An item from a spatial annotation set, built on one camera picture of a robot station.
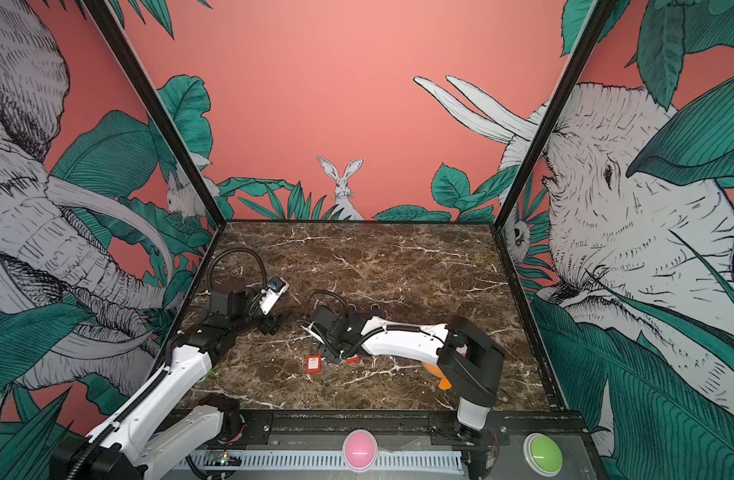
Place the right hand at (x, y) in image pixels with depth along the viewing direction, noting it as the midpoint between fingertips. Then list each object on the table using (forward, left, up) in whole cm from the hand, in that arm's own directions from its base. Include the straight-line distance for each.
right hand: (326, 339), depth 82 cm
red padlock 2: (-3, -8, -6) cm, 11 cm away
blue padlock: (+13, -6, -7) cm, 16 cm away
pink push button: (-25, -10, -5) cm, 28 cm away
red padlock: (-5, +4, -6) cm, 9 cm away
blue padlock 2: (+13, -14, -7) cm, 20 cm away
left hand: (+9, +13, +8) cm, 18 cm away
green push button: (-26, -54, -6) cm, 60 cm away
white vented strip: (-27, +1, -7) cm, 28 cm away
